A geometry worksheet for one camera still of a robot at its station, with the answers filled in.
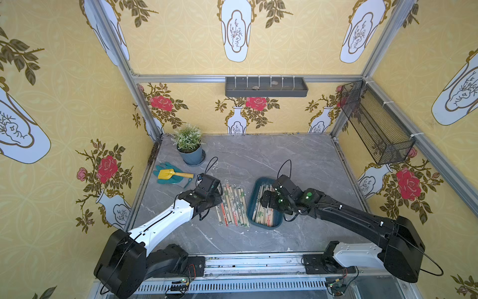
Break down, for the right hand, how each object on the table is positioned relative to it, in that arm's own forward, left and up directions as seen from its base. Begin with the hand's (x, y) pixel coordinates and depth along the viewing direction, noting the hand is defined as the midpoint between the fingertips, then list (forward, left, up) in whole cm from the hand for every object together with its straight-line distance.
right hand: (266, 206), depth 80 cm
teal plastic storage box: (-2, +3, -8) cm, 9 cm away
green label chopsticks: (+3, +13, -9) cm, 16 cm away
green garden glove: (+16, +48, -8) cm, 51 cm away
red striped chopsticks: (-3, +19, -8) cm, 21 cm away
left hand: (+5, +21, -2) cm, 22 cm away
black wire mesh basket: (+28, -51, +16) cm, 61 cm away
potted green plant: (+30, +40, +8) cm, 51 cm away
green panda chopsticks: (+4, +18, -8) cm, 20 cm away
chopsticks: (+3, +11, -9) cm, 15 cm away
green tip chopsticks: (+2, +11, -9) cm, 15 cm away
